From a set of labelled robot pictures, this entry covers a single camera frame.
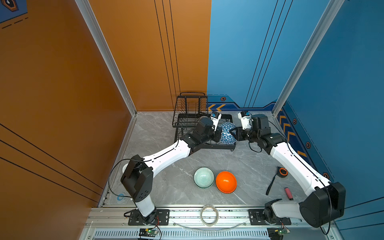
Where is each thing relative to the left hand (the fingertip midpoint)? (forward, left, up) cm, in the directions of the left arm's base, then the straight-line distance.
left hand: (222, 127), depth 80 cm
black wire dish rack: (+27, +18, -11) cm, 34 cm away
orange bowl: (-23, -3, -20) cm, 30 cm away
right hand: (-1, -5, -2) cm, 6 cm away
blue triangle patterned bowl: (-4, -3, -5) cm, 7 cm away
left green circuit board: (-45, +36, -26) cm, 63 cm away
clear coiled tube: (-41, +8, -24) cm, 48 cm away
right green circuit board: (-44, -28, -24) cm, 57 cm away
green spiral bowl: (-20, +9, -22) cm, 31 cm away
